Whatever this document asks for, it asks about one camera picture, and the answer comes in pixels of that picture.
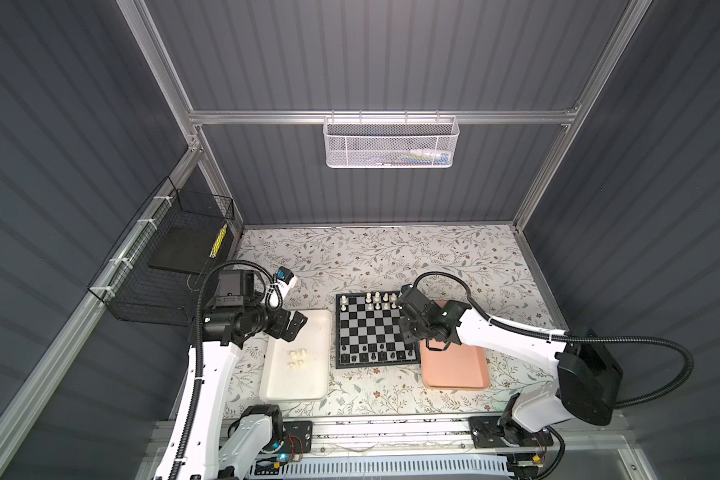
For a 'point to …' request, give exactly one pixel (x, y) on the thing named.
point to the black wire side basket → (152, 271)
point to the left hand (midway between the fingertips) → (286, 312)
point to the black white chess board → (368, 332)
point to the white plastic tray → (298, 370)
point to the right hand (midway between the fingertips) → (407, 329)
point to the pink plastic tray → (457, 367)
